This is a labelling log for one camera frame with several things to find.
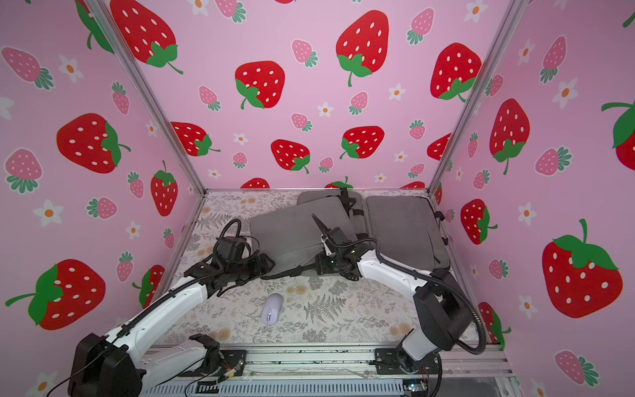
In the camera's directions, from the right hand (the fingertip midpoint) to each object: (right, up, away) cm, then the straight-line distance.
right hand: (315, 268), depth 85 cm
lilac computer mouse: (-15, -13, -3) cm, 20 cm away
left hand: (-15, +1, -2) cm, 16 cm away
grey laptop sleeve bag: (+37, +12, +14) cm, 42 cm away
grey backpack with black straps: (+15, +25, +22) cm, 36 cm away
